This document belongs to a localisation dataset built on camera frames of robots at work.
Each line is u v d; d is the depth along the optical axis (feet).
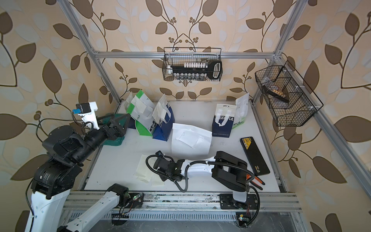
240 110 3.04
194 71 2.76
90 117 1.46
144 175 2.73
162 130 2.87
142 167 2.84
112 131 1.53
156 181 2.64
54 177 1.14
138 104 2.97
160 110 2.93
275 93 2.46
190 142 2.59
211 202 2.47
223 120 2.92
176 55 2.99
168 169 2.07
